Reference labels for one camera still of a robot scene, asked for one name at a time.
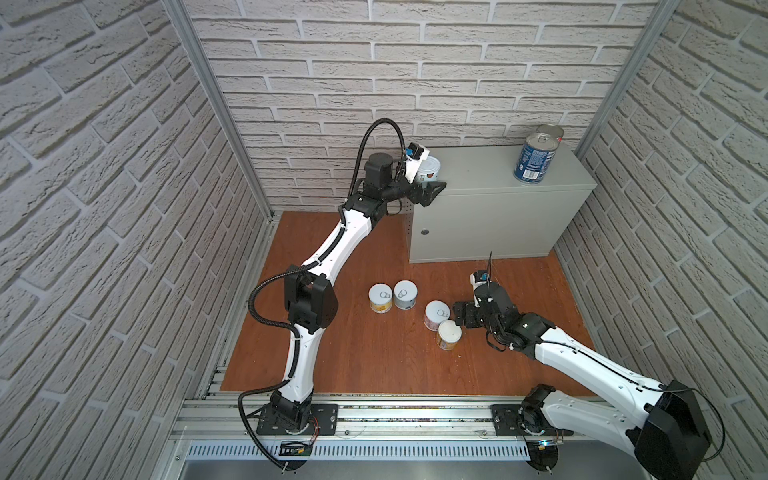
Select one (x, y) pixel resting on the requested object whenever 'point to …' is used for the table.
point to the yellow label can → (380, 297)
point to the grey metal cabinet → (485, 213)
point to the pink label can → (435, 312)
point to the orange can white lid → (448, 335)
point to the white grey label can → (405, 293)
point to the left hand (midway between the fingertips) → (437, 171)
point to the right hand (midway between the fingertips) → (467, 302)
